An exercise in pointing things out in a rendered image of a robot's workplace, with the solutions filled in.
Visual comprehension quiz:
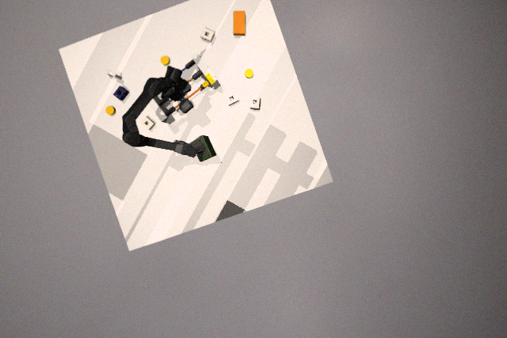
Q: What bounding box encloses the orange rectangular block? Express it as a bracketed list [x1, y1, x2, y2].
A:
[234, 11, 245, 36]

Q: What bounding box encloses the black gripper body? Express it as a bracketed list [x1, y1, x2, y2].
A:
[170, 89, 193, 113]

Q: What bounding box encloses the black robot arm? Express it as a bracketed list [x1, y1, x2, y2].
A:
[122, 66, 205, 158]

